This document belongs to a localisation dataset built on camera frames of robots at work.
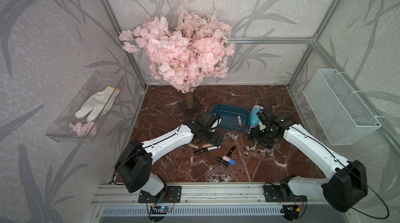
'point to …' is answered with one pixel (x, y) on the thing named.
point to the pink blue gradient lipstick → (229, 160)
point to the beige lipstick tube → (208, 146)
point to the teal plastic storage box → (229, 114)
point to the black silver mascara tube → (208, 149)
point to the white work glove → (99, 103)
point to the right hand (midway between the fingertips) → (250, 141)
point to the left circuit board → (162, 209)
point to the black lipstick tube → (221, 159)
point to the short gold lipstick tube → (192, 145)
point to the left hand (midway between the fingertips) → (216, 138)
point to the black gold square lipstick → (230, 151)
